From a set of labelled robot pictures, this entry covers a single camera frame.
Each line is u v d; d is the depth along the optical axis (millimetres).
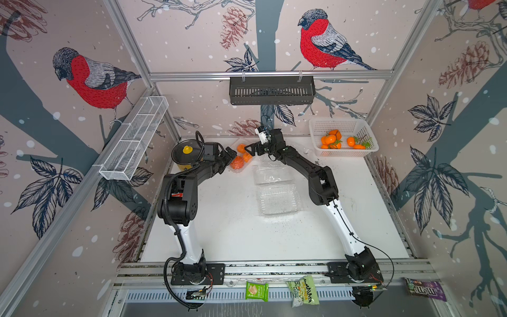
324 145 1095
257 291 690
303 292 688
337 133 1141
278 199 952
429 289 687
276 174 1037
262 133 976
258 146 954
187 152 974
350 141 1109
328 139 1082
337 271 731
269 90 1043
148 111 899
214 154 802
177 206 520
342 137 1155
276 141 898
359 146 1080
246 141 1106
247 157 1045
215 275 733
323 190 685
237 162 1007
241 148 1119
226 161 905
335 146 1076
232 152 928
